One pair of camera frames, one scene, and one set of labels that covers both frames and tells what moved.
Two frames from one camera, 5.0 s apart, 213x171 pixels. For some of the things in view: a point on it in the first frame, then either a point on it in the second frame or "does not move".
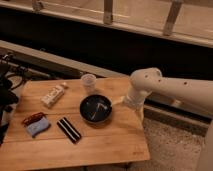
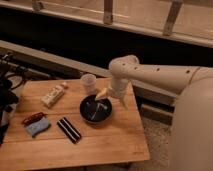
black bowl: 95,108 does not move
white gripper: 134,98 -> 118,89
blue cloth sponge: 38,126 does not move
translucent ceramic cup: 88,82 does not move
